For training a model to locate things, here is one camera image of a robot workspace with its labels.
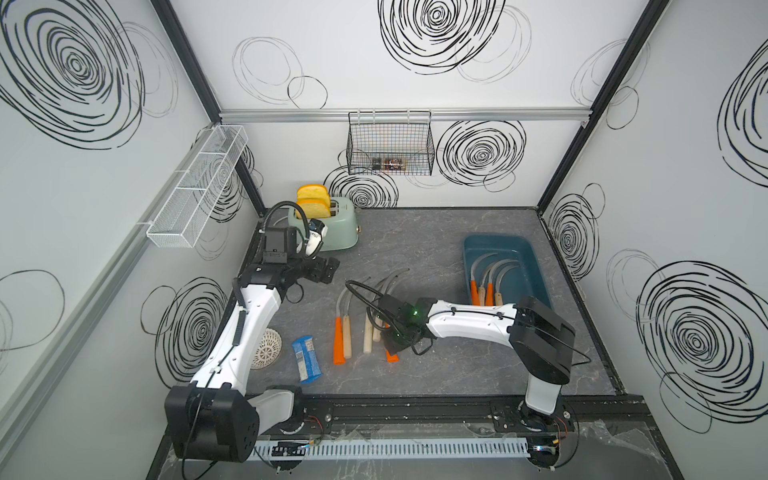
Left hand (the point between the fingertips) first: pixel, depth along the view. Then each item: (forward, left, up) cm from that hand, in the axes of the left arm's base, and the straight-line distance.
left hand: (320, 256), depth 81 cm
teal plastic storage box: (+6, -62, -21) cm, 66 cm away
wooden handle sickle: (+2, -49, -18) cm, 52 cm away
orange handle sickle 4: (-20, -20, -19) cm, 34 cm away
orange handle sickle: (+2, -46, -18) cm, 50 cm away
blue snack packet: (-21, +3, -20) cm, 29 cm away
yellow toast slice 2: (+19, +4, -2) cm, 19 cm away
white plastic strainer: (-19, +14, -20) cm, 31 cm away
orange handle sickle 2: (+2, -52, -19) cm, 55 cm away
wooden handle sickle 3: (-11, -7, -19) cm, 23 cm away
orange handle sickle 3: (-17, -5, -20) cm, 27 cm away
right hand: (-17, -20, -19) cm, 32 cm away
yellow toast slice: (+24, +7, 0) cm, 25 cm away
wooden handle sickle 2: (-1, -54, -18) cm, 57 cm away
